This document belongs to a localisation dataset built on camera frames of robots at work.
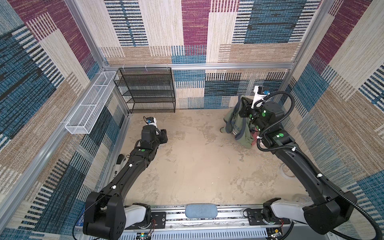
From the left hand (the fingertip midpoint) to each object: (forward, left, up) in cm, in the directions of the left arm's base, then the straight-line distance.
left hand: (162, 128), depth 84 cm
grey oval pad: (-37, -21, -17) cm, 46 cm away
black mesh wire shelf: (+38, +16, -3) cm, 42 cm away
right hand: (+1, -40, +19) cm, 44 cm away
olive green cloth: (-1, -44, -1) cm, 44 cm away
